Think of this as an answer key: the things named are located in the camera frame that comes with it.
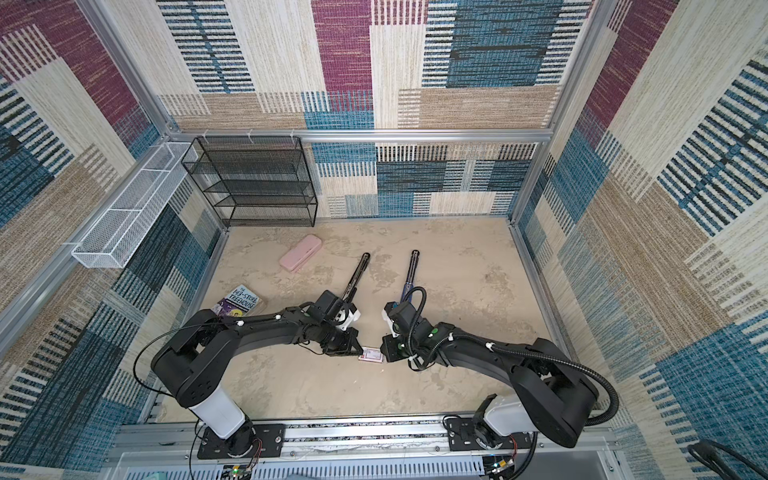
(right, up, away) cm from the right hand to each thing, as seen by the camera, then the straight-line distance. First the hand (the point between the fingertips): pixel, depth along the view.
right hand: (386, 353), depth 84 cm
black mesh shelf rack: (-48, +54, +27) cm, 77 cm away
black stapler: (-11, +16, +15) cm, 25 cm away
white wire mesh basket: (-64, +30, -14) cm, 72 cm away
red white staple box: (-4, -1, +2) cm, 4 cm away
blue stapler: (+8, +20, +18) cm, 28 cm away
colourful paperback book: (-47, +12, +12) cm, 50 cm away
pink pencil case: (-31, +27, +25) cm, 48 cm away
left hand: (-6, 0, +2) cm, 7 cm away
